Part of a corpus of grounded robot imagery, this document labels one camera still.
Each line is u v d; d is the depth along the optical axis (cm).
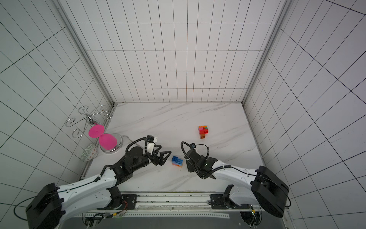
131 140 97
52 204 40
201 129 103
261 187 41
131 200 73
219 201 73
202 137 97
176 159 83
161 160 68
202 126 102
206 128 100
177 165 83
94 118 75
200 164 64
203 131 98
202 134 98
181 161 82
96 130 70
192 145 76
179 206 73
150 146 68
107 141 78
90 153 85
